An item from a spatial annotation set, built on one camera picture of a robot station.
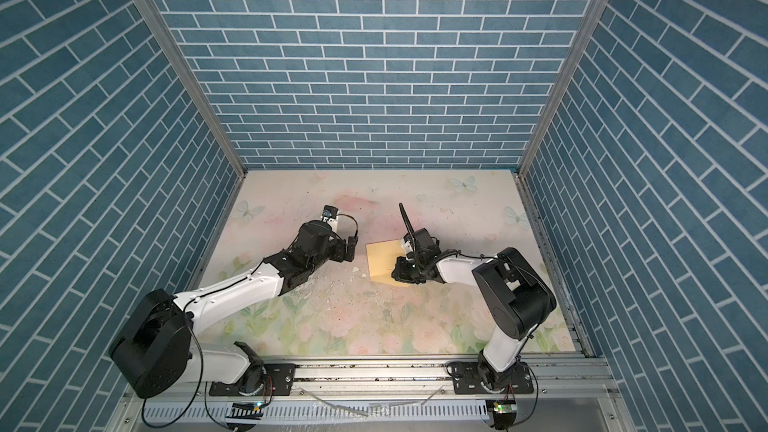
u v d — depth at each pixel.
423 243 0.76
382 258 0.96
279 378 0.74
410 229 0.79
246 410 0.72
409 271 0.83
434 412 0.77
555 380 0.76
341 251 0.77
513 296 0.48
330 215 0.75
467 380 0.73
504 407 0.74
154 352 0.41
